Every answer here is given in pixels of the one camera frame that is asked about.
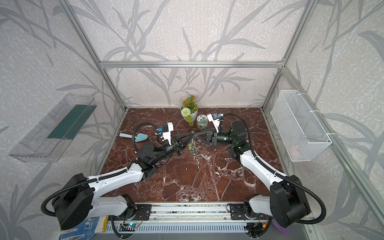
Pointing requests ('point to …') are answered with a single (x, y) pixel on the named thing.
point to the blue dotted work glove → (85, 231)
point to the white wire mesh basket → (303, 136)
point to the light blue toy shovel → (140, 137)
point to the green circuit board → (130, 227)
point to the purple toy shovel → (284, 230)
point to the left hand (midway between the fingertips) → (194, 133)
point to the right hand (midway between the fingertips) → (197, 133)
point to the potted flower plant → (189, 108)
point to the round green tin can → (202, 121)
